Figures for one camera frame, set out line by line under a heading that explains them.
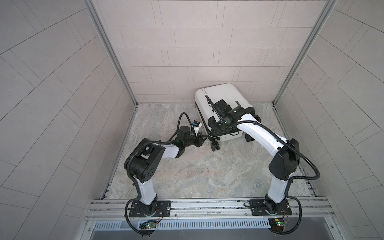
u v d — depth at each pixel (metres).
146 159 0.48
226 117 0.60
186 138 0.75
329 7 0.71
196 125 0.80
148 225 0.65
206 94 0.96
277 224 0.68
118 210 0.71
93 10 0.72
